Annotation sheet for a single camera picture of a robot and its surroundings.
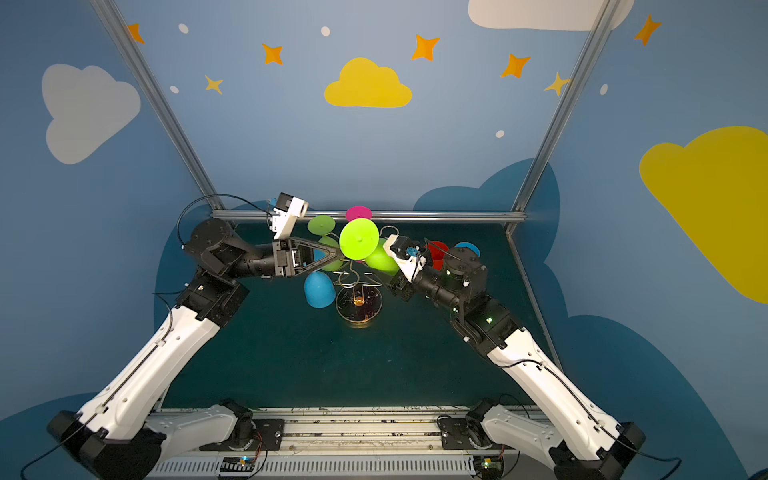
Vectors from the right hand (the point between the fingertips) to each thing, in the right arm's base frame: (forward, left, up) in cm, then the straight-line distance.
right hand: (387, 249), depth 61 cm
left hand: (-7, +9, +7) cm, 13 cm away
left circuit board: (-36, +36, -43) cm, 67 cm away
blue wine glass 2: (+25, -25, -25) cm, 43 cm away
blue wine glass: (+2, +18, -19) cm, 27 cm away
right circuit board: (-33, -27, -44) cm, 61 cm away
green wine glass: (+16, +19, -10) cm, 27 cm away
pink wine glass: (+22, +10, -10) cm, 26 cm away
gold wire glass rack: (+11, +10, -37) cm, 40 cm away
